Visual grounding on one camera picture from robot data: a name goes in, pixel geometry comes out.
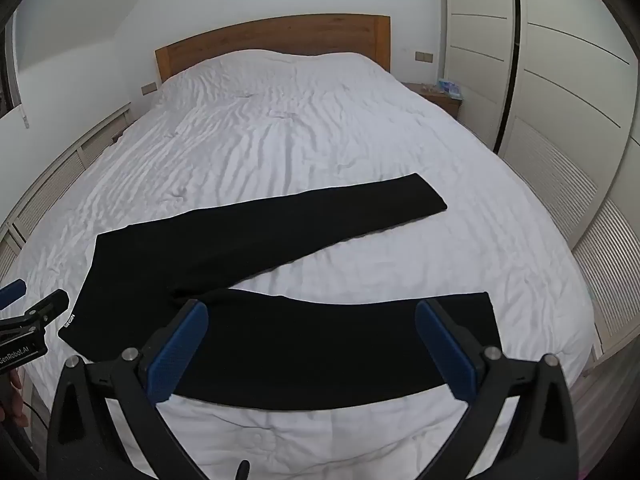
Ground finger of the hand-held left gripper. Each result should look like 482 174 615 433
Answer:
0 289 70 333
0 280 27 310

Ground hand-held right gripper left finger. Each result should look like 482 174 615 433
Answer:
46 299 247 480

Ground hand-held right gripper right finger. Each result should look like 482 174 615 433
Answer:
400 298 581 480

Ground black pants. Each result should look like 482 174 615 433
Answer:
59 173 503 410

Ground person's left hand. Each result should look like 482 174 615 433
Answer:
0 366 31 428

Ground white bed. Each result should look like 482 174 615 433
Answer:
0 48 596 480

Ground wooden nightstand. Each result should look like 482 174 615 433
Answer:
401 82 464 121

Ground white wardrobe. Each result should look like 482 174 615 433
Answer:
440 0 640 361

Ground wooden headboard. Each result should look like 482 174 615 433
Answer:
155 14 391 84

